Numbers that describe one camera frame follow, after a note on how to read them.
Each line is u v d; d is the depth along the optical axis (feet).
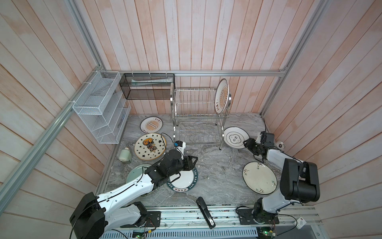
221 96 2.93
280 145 2.81
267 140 2.43
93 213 1.30
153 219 2.41
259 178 2.83
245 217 2.40
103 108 2.35
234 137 3.50
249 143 2.81
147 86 3.42
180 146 2.28
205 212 2.39
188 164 2.17
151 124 3.75
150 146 3.31
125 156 2.94
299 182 1.52
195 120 3.66
